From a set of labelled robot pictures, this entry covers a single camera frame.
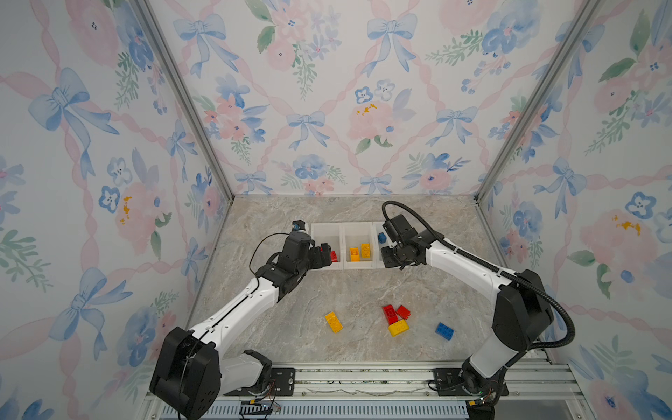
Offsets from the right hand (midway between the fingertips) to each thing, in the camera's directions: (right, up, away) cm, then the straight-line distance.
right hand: (388, 255), depth 89 cm
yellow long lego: (-6, +1, +11) cm, 13 cm away
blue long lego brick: (+16, -23, -7) cm, 29 cm away
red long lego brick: (+1, -20, -3) cm, 20 cm away
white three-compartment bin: (-11, +2, +17) cm, 20 cm away
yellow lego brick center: (+2, -22, -5) cm, 23 cm away
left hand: (-23, +4, -6) cm, 24 cm away
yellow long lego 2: (-18, -21, -5) cm, 28 cm away
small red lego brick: (+5, -18, -2) cm, 19 cm away
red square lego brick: (-19, -2, +11) cm, 22 cm away
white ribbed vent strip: (-13, -40, -18) cm, 46 cm away
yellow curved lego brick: (-11, 0, +9) cm, 14 cm away
